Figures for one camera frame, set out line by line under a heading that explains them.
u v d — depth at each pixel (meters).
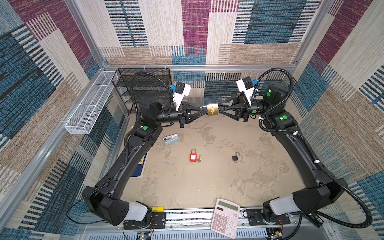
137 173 0.87
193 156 0.94
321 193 0.39
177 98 0.50
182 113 0.50
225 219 0.73
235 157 0.94
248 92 0.50
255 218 0.73
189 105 0.53
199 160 0.94
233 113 0.55
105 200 0.38
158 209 0.76
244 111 0.51
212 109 0.53
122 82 1.00
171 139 1.02
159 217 0.75
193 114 0.57
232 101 0.56
